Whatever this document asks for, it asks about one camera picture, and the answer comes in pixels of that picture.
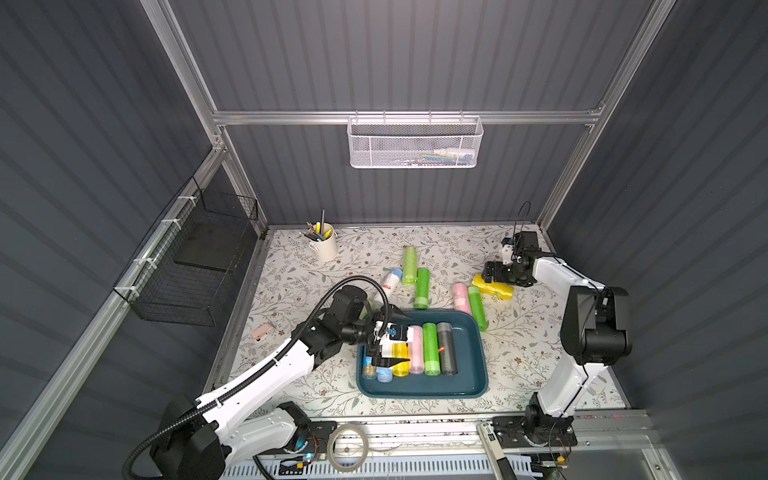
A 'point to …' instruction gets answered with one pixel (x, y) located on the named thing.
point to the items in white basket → (442, 156)
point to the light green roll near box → (364, 313)
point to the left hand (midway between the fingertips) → (409, 338)
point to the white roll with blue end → (384, 375)
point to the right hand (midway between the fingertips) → (502, 275)
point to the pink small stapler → (259, 333)
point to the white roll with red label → (391, 283)
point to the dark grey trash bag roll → (447, 349)
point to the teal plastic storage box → (471, 380)
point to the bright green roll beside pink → (477, 307)
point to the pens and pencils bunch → (316, 232)
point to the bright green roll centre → (422, 294)
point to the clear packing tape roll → (360, 432)
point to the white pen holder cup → (326, 249)
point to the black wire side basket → (185, 270)
